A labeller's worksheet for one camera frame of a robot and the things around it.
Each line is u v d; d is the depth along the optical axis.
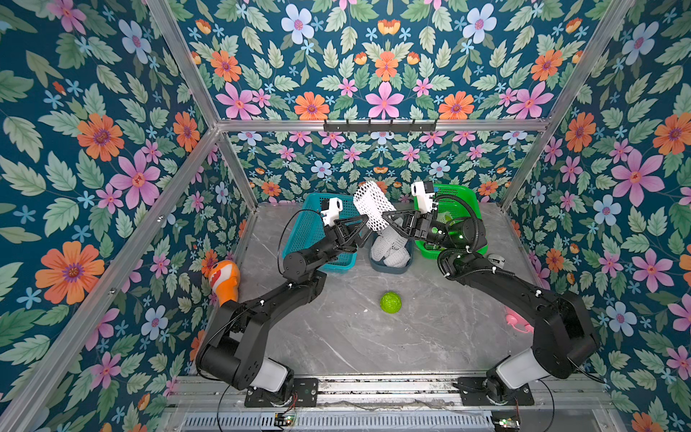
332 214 0.66
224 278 0.88
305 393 0.73
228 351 0.43
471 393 0.73
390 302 0.85
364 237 0.64
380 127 0.93
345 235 0.59
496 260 0.99
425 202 0.62
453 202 0.59
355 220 0.60
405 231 0.61
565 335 0.43
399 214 0.62
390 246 1.04
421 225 0.58
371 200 0.59
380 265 0.98
